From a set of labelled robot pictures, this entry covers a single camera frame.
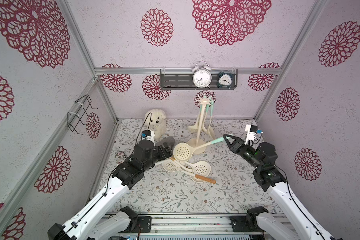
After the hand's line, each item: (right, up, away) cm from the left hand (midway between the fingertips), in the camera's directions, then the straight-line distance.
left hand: (167, 147), depth 72 cm
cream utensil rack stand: (+19, +1, +29) cm, 35 cm away
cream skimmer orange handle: (+14, -19, +15) cm, 28 cm away
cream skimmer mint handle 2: (+9, -3, +7) cm, 12 cm away
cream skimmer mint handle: (+25, +9, +18) cm, 32 cm away
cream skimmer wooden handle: (+1, -14, +22) cm, 26 cm away
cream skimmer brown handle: (+19, -15, +19) cm, 31 cm away
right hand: (+26, +6, -4) cm, 27 cm away
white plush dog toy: (-9, +14, +24) cm, 29 cm away
